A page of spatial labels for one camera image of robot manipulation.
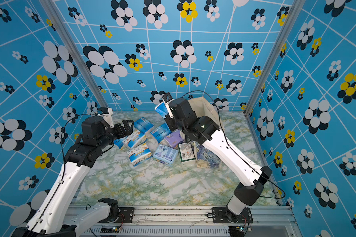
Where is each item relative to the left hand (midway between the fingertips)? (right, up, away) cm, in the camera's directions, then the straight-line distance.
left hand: (128, 122), depth 70 cm
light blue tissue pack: (+16, -20, +19) cm, 32 cm away
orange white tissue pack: (0, -19, +19) cm, 27 cm away
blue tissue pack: (+11, -7, +29) cm, 32 cm away
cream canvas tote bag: (+39, -22, +16) cm, 47 cm away
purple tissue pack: (+21, -10, +27) cm, 36 cm away
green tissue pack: (+29, -20, +20) cm, 40 cm away
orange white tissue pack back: (-5, -11, +25) cm, 28 cm away
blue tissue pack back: (-1, -2, +31) cm, 32 cm away
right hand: (+22, +5, -3) cm, 23 cm away
